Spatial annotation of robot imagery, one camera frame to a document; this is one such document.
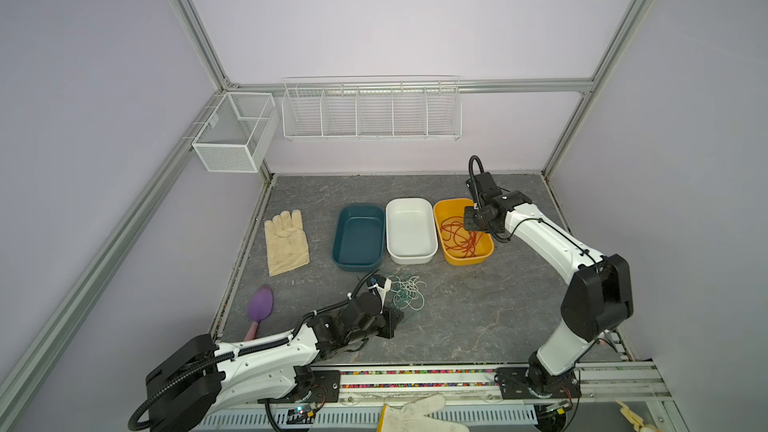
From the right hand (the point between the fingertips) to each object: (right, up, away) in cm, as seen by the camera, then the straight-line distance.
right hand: (476, 222), depth 89 cm
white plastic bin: (-19, -5, +13) cm, 24 cm away
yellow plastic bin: (-5, +4, +19) cm, 21 cm away
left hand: (-22, -26, -10) cm, 35 cm away
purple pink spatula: (-65, -25, 0) cm, 69 cm away
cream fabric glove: (-61, -8, +12) cm, 63 cm away
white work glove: (-20, -44, -19) cm, 53 cm away
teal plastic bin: (-37, -8, +10) cm, 39 cm away
